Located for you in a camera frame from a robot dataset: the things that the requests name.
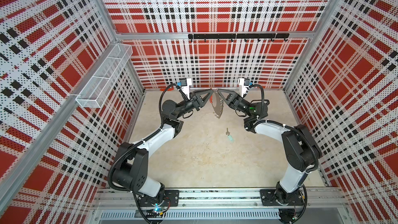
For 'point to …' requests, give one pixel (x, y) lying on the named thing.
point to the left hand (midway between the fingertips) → (213, 93)
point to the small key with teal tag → (228, 135)
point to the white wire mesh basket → (95, 92)
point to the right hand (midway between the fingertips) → (217, 92)
